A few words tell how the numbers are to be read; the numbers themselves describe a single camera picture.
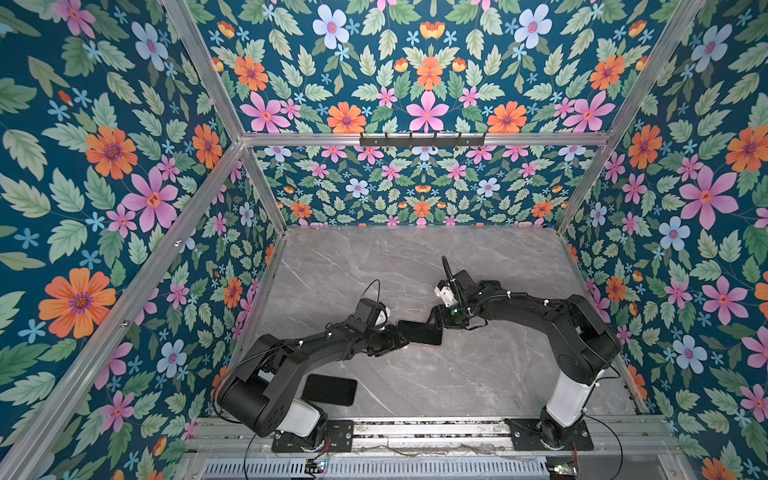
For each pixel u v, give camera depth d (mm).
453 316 805
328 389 838
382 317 762
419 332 901
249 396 433
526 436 727
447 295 867
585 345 513
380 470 766
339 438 735
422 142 929
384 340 781
